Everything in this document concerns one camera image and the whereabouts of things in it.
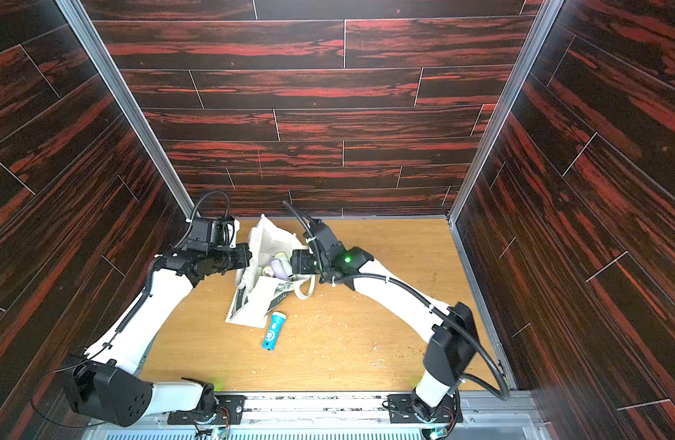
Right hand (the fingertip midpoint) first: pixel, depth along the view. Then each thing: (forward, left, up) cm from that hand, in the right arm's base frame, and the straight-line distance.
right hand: (306, 257), depth 80 cm
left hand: (+1, +16, 0) cm, 16 cm away
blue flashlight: (-18, +11, -20) cm, 29 cm away
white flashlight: (+4, +11, -13) cm, 18 cm away
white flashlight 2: (+8, +11, -13) cm, 19 cm away
